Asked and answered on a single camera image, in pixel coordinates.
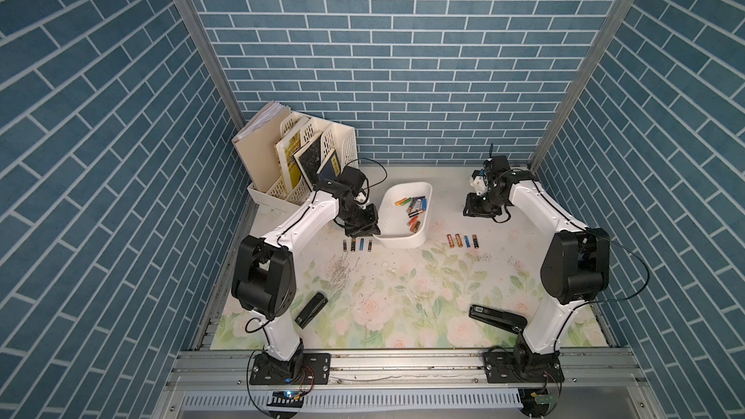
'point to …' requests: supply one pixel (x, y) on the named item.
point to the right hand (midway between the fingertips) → (471, 212)
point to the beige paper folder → (256, 144)
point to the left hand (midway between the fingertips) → (388, 231)
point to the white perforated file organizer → (335, 137)
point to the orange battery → (399, 203)
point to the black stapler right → (501, 319)
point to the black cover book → (308, 160)
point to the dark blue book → (331, 168)
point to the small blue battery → (361, 245)
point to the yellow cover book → (285, 148)
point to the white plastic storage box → (404, 215)
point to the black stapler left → (310, 309)
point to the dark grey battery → (344, 243)
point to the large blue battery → (424, 204)
